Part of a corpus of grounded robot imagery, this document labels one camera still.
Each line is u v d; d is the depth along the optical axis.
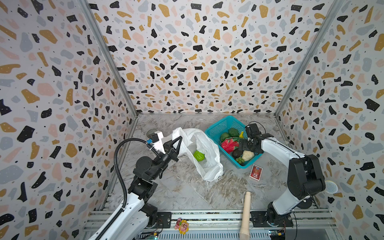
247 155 0.92
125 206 0.48
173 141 0.64
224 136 1.03
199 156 0.91
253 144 0.69
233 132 1.03
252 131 0.74
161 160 0.59
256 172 0.89
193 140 0.89
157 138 0.57
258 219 0.73
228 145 0.93
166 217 0.75
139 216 0.61
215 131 1.04
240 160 0.88
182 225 0.70
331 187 0.60
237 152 0.94
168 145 0.60
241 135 1.02
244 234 0.67
